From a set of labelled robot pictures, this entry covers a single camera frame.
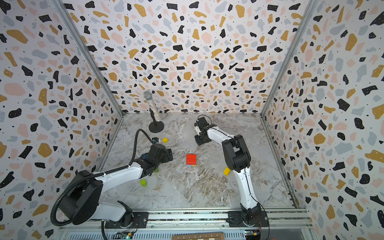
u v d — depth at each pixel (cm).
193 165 93
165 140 105
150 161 68
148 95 88
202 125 85
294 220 76
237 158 59
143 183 83
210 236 68
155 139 80
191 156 97
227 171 90
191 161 92
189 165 92
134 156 61
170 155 83
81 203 42
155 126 112
